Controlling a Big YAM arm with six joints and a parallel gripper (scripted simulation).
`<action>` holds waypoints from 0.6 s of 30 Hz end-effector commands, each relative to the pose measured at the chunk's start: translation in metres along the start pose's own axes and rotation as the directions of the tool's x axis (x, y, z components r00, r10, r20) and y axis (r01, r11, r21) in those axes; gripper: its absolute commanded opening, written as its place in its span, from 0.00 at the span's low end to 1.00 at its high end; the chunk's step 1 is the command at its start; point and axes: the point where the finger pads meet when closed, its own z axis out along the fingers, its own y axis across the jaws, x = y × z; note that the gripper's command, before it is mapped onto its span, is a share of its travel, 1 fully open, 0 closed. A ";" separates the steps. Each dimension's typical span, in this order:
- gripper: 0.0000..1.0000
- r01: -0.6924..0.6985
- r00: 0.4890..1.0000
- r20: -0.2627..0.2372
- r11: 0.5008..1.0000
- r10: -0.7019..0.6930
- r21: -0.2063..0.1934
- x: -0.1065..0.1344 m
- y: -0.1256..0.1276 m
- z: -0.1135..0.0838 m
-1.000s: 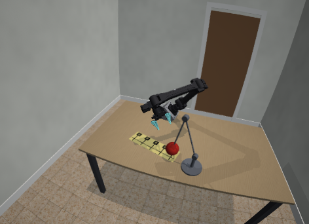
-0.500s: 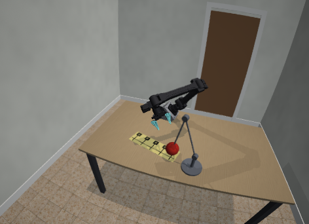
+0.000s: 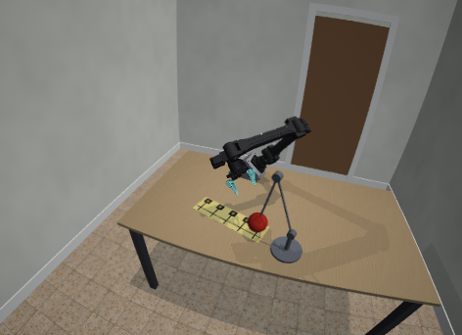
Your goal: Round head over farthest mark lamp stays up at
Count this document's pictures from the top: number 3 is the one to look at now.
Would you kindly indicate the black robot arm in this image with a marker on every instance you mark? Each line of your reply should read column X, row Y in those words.
column 295, row 127

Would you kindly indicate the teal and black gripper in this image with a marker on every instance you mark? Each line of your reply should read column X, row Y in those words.
column 236, row 171

